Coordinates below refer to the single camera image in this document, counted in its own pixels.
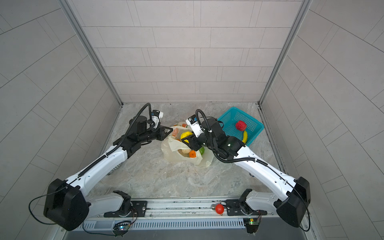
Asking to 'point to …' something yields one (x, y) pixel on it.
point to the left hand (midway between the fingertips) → (175, 128)
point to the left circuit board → (121, 227)
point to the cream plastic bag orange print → (174, 148)
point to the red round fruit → (241, 126)
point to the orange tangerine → (192, 154)
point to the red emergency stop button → (219, 209)
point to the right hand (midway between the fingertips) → (186, 138)
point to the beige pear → (186, 151)
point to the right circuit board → (252, 224)
